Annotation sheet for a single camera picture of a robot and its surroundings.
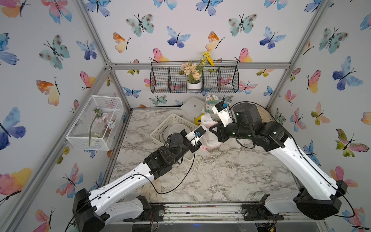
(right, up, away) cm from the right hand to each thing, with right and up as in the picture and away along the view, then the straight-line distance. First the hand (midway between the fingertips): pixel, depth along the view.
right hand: (211, 127), depth 62 cm
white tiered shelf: (-7, +14, +39) cm, 42 cm away
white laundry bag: (-25, -3, +42) cm, 49 cm away
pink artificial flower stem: (-56, +5, +13) cm, 58 cm away
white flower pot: (-6, +25, +29) cm, 39 cm away
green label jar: (+2, +14, +20) cm, 25 cm away
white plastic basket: (-22, +5, +48) cm, 53 cm away
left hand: (-5, 0, +4) cm, 6 cm away
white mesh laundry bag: (-1, -5, +1) cm, 5 cm away
